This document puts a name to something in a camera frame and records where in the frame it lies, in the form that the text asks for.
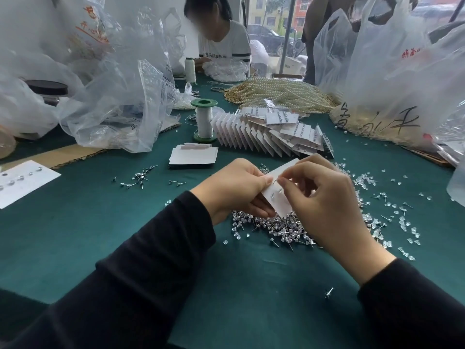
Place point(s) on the person's left hand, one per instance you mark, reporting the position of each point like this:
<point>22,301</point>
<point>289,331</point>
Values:
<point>232,188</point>

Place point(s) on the person's right hand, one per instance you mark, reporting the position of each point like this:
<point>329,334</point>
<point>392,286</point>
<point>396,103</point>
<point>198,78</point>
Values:
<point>334,214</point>

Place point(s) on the clear plastic earring backs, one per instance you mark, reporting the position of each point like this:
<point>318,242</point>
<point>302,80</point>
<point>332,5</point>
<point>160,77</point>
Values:
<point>363,179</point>

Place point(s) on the white earring card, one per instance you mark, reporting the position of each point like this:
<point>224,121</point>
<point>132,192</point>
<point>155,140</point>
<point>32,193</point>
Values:
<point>278,203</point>

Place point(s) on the stack of white cards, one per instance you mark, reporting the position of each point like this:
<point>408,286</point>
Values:
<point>192,156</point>

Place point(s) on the row of white cards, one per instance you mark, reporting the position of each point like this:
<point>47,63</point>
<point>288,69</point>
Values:
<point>236,132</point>

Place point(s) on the pile of silver stud earrings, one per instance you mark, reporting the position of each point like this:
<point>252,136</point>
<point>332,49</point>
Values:
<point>276,227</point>

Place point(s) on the single ear stud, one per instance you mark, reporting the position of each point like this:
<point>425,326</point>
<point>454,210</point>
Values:
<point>328,294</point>

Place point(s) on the small scatter of silver studs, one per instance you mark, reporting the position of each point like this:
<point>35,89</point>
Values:
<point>140,176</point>

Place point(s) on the large white studded card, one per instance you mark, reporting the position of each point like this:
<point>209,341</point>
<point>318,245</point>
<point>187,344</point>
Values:
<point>21,187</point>

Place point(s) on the person's right forearm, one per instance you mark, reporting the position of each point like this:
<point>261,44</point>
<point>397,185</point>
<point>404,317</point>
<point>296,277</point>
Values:
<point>414,312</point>

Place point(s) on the person's left forearm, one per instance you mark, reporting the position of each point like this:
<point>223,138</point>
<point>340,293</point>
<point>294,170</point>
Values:
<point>116,287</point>

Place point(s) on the green spool of white thread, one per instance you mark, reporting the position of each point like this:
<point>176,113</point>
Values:
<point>204,121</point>

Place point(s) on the small bag of pearls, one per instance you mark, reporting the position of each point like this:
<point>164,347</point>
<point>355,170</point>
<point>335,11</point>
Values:
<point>183,102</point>

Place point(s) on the pile of pearl strands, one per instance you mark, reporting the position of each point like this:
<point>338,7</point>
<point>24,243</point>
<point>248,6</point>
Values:
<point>283,92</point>

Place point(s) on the orange and black tool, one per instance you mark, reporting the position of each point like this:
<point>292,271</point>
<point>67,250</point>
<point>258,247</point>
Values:
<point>428,155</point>

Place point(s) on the white thread cone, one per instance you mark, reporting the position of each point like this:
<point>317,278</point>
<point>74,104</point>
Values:
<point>190,70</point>

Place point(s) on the heap of clear plastic bags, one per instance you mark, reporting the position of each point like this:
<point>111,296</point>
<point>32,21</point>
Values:
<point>450,134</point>

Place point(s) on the white handwritten plastic bag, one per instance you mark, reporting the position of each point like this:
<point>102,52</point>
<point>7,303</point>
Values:
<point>385,76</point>

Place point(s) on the dark parked car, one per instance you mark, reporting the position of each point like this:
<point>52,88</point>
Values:
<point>269,39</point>

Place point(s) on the brown cardboard sheet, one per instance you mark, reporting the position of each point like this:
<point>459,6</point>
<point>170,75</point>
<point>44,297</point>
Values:
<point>61,156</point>

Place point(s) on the white red-printed plastic bag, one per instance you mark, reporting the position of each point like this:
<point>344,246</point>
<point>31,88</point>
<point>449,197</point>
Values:
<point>120,29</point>

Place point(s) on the black-lidded jar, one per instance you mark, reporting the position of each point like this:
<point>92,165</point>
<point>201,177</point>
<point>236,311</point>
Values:
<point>46,87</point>

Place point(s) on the translucent white plastic bag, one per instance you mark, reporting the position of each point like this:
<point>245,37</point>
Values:
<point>21,109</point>

